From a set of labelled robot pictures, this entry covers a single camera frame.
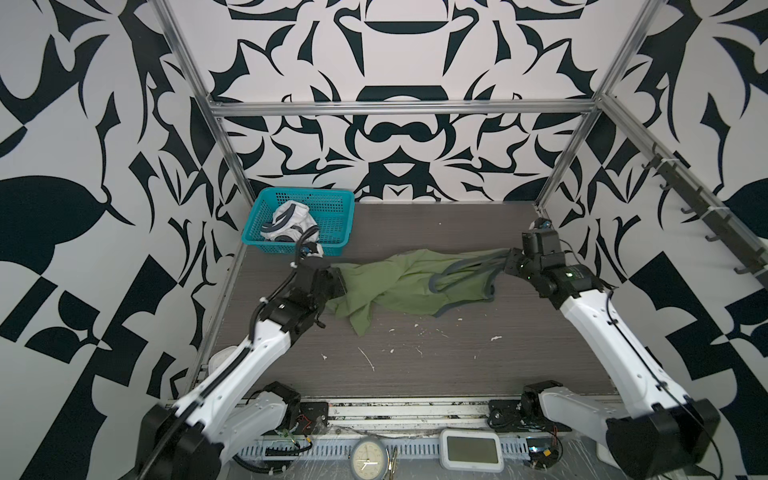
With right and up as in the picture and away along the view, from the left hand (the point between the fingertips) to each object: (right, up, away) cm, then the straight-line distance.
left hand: (336, 268), depth 81 cm
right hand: (+47, +4, -1) cm, 47 cm away
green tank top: (+26, -3, +1) cm, 26 cm away
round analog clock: (+10, -40, -15) cm, 44 cm away
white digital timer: (+32, -39, -13) cm, 52 cm away
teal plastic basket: (-7, +19, +34) cm, 40 cm away
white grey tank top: (-17, +14, +16) cm, 27 cm away
